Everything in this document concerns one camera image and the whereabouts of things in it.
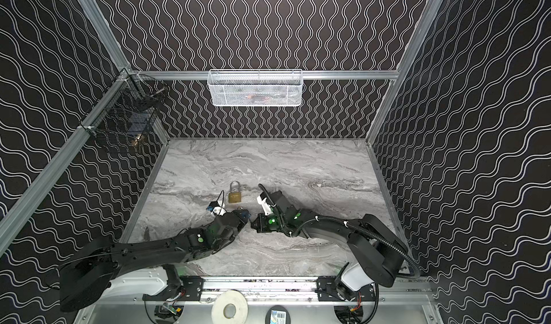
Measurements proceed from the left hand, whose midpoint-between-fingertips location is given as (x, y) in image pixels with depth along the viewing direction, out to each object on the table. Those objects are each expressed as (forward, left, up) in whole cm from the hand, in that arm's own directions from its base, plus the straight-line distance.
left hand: (256, 216), depth 80 cm
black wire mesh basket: (+41, +61, +19) cm, 76 cm away
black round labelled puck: (-29, -9, -11) cm, 32 cm away
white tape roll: (-25, +6, -11) cm, 27 cm away
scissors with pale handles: (-6, +45, -10) cm, 46 cm away
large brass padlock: (+14, +13, -10) cm, 21 cm away
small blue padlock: (+1, +4, -1) cm, 5 cm away
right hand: (-2, +2, -4) cm, 5 cm away
